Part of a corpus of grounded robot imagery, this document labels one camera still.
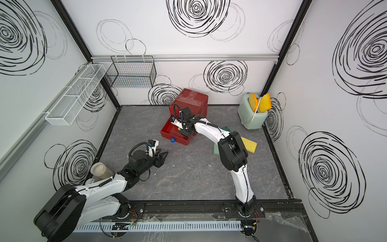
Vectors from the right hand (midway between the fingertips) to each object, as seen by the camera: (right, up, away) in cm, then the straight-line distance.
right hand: (186, 127), depth 95 cm
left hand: (-12, -13, -10) cm, 21 cm away
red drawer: (-11, -3, +6) cm, 13 cm away
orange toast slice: (+43, +16, -1) cm, 46 cm away
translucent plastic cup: (-43, -22, -18) cm, 52 cm away
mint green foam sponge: (+19, -14, -2) cm, 24 cm away
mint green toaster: (+41, +5, 0) cm, 41 cm away
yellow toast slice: (+51, +16, 0) cm, 53 cm away
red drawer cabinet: (+7, +16, -2) cm, 18 cm away
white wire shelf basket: (-57, +18, -18) cm, 62 cm away
